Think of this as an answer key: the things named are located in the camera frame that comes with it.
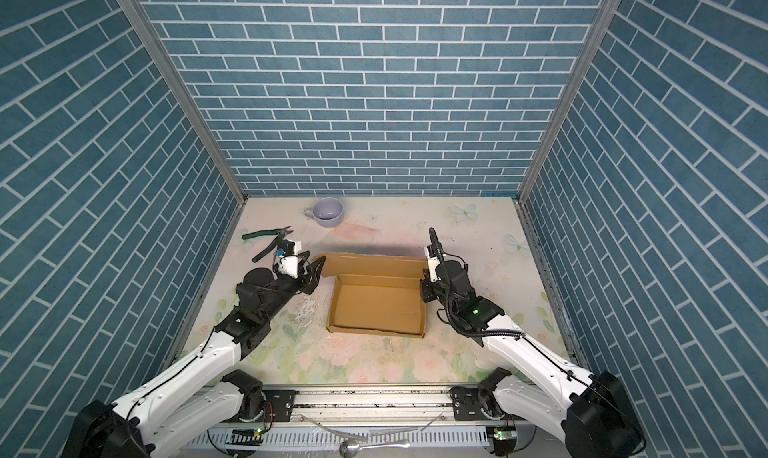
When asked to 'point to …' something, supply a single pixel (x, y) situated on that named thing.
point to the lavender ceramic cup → (327, 211)
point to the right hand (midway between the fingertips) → (422, 267)
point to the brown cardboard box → (375, 294)
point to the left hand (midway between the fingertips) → (318, 256)
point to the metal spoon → (349, 449)
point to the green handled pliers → (280, 232)
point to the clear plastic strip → (368, 435)
